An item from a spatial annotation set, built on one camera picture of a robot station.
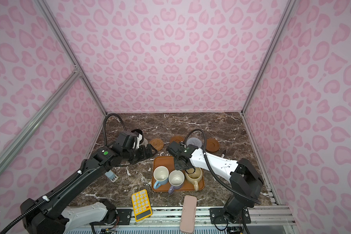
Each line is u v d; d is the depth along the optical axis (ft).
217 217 2.37
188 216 2.35
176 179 2.77
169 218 2.42
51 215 1.28
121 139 1.86
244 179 1.41
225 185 1.35
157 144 3.30
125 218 2.39
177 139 3.40
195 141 3.31
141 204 2.50
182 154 1.93
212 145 3.30
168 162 3.08
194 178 2.57
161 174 2.79
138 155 2.14
